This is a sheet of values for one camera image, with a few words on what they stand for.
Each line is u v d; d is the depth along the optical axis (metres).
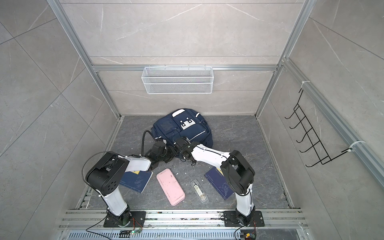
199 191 0.81
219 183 0.85
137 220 0.73
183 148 0.70
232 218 0.73
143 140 0.77
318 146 0.64
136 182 0.86
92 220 0.75
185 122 1.10
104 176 0.48
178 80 1.01
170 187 0.82
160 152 0.77
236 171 0.49
